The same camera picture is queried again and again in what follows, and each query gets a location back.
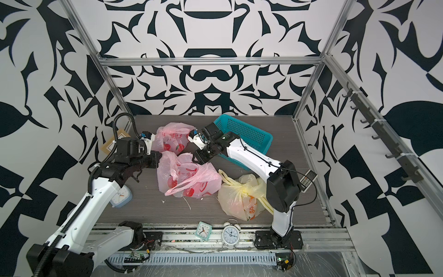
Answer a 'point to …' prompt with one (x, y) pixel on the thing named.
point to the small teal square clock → (203, 230)
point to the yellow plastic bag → (244, 197)
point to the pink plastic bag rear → (172, 138)
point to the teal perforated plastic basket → (258, 140)
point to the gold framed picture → (107, 148)
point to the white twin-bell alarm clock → (231, 234)
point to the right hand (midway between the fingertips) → (195, 155)
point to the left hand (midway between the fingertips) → (158, 151)
